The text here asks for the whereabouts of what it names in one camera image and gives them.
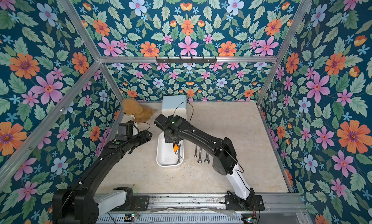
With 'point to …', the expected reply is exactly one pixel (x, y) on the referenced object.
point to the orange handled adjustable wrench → (176, 149)
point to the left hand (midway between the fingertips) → (149, 134)
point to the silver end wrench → (199, 159)
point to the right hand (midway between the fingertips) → (172, 137)
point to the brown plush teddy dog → (131, 108)
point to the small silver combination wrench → (195, 153)
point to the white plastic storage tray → (165, 155)
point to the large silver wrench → (207, 158)
